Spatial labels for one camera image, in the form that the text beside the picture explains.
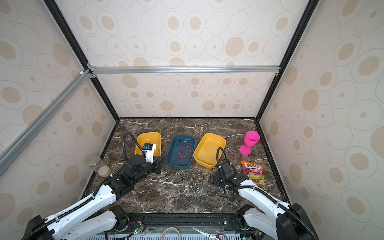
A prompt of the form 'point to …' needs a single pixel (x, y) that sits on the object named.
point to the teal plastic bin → (175, 145)
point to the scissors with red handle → (219, 236)
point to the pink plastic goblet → (251, 138)
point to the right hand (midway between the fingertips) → (217, 179)
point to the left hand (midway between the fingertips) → (169, 156)
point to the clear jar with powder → (102, 169)
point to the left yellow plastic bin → (154, 138)
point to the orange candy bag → (254, 172)
